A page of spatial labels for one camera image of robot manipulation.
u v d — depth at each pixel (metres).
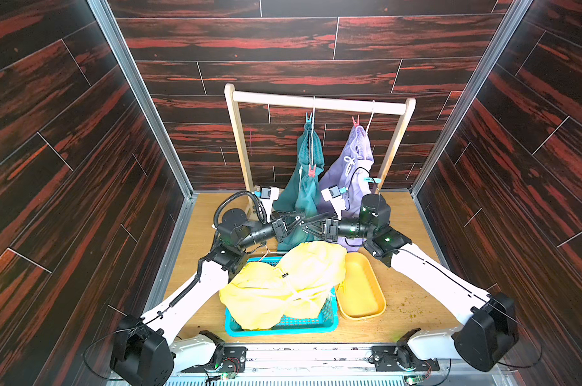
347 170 0.81
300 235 0.84
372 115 0.65
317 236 0.62
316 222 0.63
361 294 0.87
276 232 0.59
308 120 0.86
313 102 0.67
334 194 0.62
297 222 0.64
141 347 0.39
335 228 0.60
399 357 0.66
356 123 0.84
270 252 0.87
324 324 0.80
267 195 0.59
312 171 0.69
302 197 0.72
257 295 0.75
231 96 0.69
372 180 0.68
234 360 0.73
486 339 0.40
